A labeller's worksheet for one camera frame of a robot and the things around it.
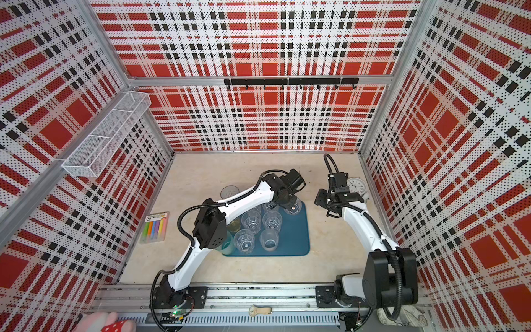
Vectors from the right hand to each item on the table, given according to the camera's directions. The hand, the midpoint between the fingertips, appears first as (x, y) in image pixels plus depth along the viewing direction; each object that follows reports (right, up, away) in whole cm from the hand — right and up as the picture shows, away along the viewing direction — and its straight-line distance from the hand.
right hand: (323, 199), depth 87 cm
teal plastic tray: (-12, -17, +3) cm, 21 cm away
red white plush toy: (-74, -36, -22) cm, 86 cm away
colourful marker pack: (-74, -14, +4) cm, 76 cm away
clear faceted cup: (-31, -11, +6) cm, 34 cm away
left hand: (-15, -2, +5) cm, 15 cm away
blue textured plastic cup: (-42, +3, +5) cm, 42 cm away
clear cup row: (-34, -18, -1) cm, 38 cm away
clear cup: (-12, -5, +2) cm, 13 cm away
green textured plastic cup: (-39, -17, -12) cm, 44 cm away
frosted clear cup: (-23, -17, -1) cm, 29 cm away
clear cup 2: (-22, -9, +3) cm, 24 cm away
